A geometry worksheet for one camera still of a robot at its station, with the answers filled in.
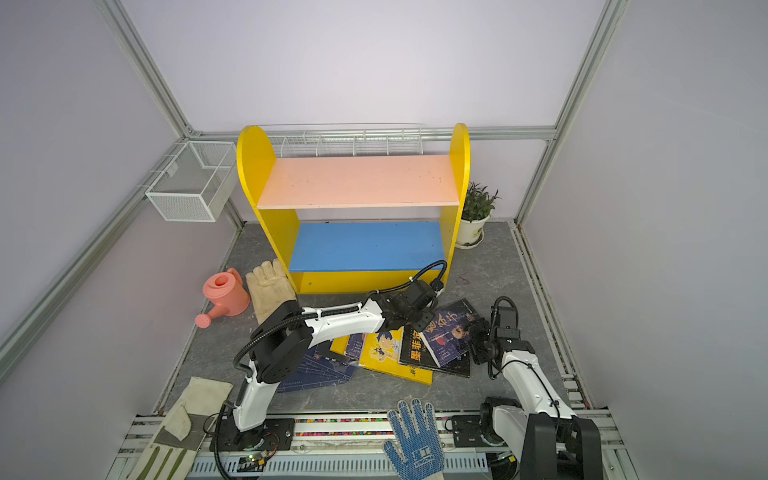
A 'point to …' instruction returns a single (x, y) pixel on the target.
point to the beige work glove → (270, 289)
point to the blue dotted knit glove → (421, 446)
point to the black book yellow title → (415, 352)
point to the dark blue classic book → (328, 359)
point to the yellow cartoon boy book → (381, 352)
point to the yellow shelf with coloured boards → (358, 223)
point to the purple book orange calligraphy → (355, 345)
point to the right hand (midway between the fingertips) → (467, 334)
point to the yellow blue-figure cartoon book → (340, 344)
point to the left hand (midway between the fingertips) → (427, 313)
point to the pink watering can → (227, 291)
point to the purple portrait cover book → (446, 338)
